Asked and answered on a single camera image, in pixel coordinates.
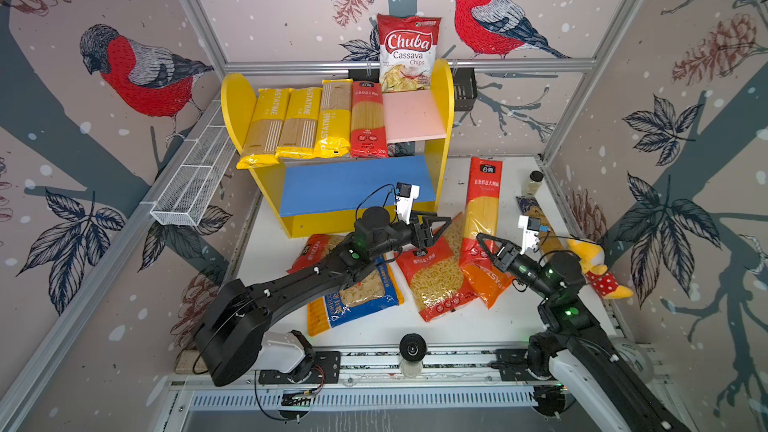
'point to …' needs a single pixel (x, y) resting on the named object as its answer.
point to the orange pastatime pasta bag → (487, 282)
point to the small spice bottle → (534, 181)
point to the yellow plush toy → (592, 260)
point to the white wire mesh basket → (187, 197)
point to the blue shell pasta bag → (373, 292)
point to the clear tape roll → (634, 356)
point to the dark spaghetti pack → (549, 242)
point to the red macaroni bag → (435, 275)
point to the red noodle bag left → (317, 246)
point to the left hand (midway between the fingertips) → (449, 216)
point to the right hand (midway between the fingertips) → (478, 236)
